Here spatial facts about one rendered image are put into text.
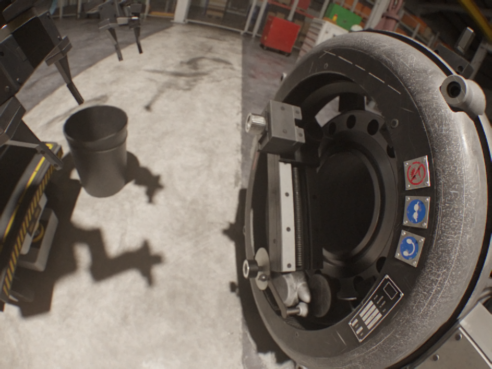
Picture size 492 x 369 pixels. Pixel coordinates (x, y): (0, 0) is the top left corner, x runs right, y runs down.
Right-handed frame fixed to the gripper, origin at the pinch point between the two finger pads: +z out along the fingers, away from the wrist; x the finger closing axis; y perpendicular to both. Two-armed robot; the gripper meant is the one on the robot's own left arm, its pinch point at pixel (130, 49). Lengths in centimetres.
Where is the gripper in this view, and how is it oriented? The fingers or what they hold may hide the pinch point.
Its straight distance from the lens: 62.9
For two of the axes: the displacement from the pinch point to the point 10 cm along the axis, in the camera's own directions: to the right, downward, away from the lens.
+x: -0.4, -6.2, 7.8
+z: 1.4, 7.7, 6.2
